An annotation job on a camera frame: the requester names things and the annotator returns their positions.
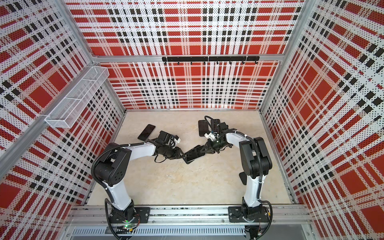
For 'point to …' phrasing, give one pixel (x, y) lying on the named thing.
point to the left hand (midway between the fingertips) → (183, 158)
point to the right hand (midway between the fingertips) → (202, 152)
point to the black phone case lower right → (243, 177)
